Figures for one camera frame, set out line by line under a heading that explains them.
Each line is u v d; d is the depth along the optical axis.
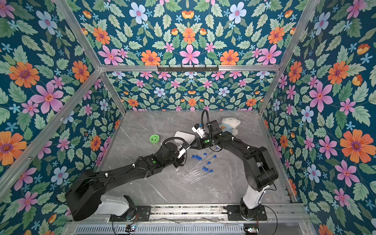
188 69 0.94
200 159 0.93
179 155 0.69
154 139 0.98
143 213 0.73
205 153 0.96
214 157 0.94
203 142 0.77
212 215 0.73
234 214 0.74
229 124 0.99
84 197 0.42
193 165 0.91
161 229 0.70
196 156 0.94
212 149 0.77
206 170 0.88
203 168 0.89
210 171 0.88
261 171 0.47
